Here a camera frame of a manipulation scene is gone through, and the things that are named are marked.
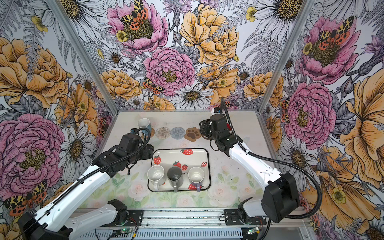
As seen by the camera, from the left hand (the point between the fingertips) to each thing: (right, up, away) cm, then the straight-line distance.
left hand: (146, 154), depth 77 cm
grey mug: (+14, -15, +9) cm, 22 cm away
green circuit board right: (+53, -35, -6) cm, 64 cm away
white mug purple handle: (+26, -14, +10) cm, 31 cm away
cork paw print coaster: (+23, +8, +31) cm, 40 cm away
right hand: (+29, +13, +4) cm, 32 cm away
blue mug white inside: (-11, +16, +31) cm, 37 cm away
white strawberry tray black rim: (+19, -7, +20) cm, 28 cm away
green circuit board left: (-8, -35, -6) cm, 36 cm away
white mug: (+2, -14, +10) cm, 17 cm away
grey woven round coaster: (+12, +9, +31) cm, 35 cm away
